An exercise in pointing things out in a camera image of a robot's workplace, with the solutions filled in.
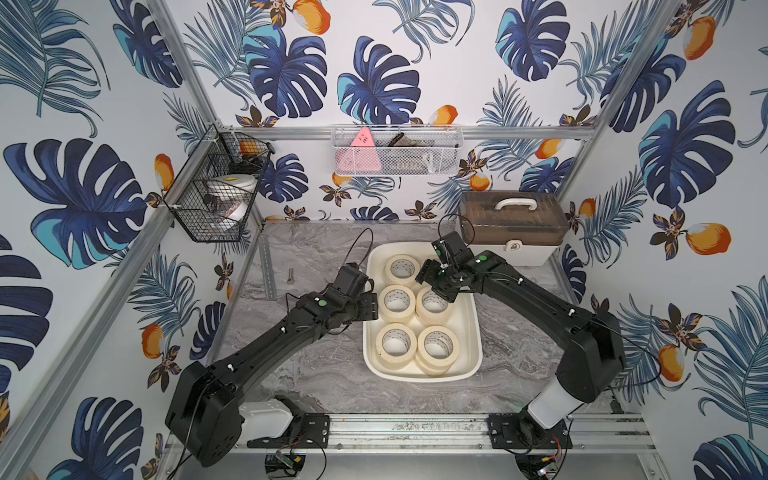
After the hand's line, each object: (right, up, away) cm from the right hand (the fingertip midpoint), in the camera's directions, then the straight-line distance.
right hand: (422, 281), depth 84 cm
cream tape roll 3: (+4, -9, +10) cm, 14 cm away
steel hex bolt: (-43, -1, +18) cm, 47 cm away
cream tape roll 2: (-7, -8, +11) cm, 16 cm away
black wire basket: (-62, +39, +8) cm, 74 cm away
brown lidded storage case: (+36, +16, +15) cm, 42 cm away
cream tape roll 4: (-7, -20, +4) cm, 21 cm away
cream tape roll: (-5, +3, +19) cm, 20 cm away
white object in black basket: (-58, +25, +6) cm, 63 cm away
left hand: (-15, -5, -3) cm, 16 cm away
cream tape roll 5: (+3, -22, -5) cm, 23 cm away
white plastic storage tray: (+13, -12, +5) cm, 19 cm away
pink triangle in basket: (-17, +37, +5) cm, 41 cm away
